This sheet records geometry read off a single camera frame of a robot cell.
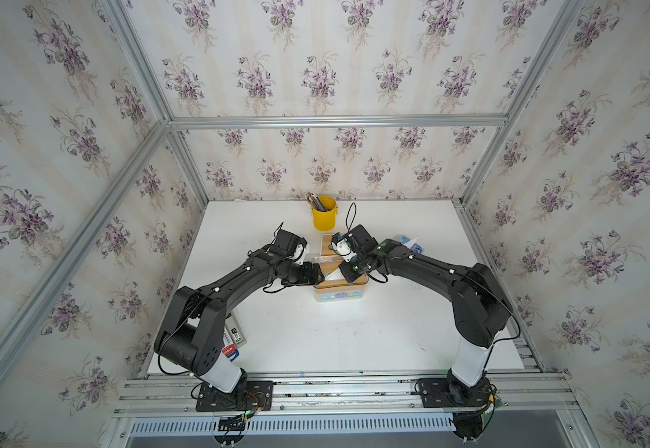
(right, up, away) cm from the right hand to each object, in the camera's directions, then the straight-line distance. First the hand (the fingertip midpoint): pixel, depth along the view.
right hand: (346, 269), depth 91 cm
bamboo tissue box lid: (-6, +1, 0) cm, 6 cm away
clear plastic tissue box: (-10, +3, -2) cm, 10 cm away
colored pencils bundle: (-11, +23, +10) cm, 27 cm away
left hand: (-10, -3, -4) cm, 11 cm away
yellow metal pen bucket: (-7, +16, +18) cm, 25 cm away
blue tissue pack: (+22, +8, +3) cm, 24 cm away
